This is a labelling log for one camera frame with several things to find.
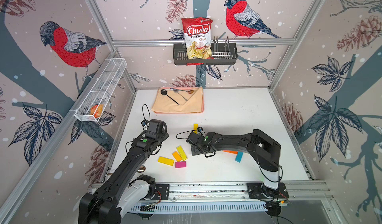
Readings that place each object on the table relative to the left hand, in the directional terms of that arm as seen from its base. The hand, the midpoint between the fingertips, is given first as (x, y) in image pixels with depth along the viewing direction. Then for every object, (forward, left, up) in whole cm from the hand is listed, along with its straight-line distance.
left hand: (165, 130), depth 83 cm
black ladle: (+41, +9, -12) cm, 43 cm away
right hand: (-6, -19, -13) cm, 24 cm away
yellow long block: (-13, 0, -12) cm, 18 cm away
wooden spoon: (+41, -13, -11) cm, 44 cm away
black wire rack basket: (+45, -35, +21) cm, 60 cm away
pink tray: (+25, -23, -12) cm, 36 cm away
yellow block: (+9, -17, -12) cm, 23 cm away
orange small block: (-10, -6, -13) cm, 17 cm away
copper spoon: (-17, +14, -14) cm, 26 cm away
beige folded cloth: (+33, -3, -13) cm, 36 cm away
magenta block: (-15, -9, -13) cm, 22 cm away
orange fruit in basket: (-2, +27, +22) cm, 35 cm away
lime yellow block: (-8, -9, -13) cm, 18 cm away
